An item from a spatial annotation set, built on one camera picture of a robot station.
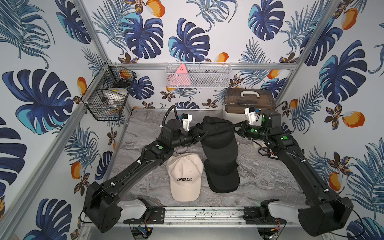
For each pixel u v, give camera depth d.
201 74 1.03
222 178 0.85
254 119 0.67
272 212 0.62
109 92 0.78
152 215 0.73
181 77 0.90
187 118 0.67
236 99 0.98
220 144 0.73
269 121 0.55
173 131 0.54
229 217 0.76
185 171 0.76
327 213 0.38
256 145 0.63
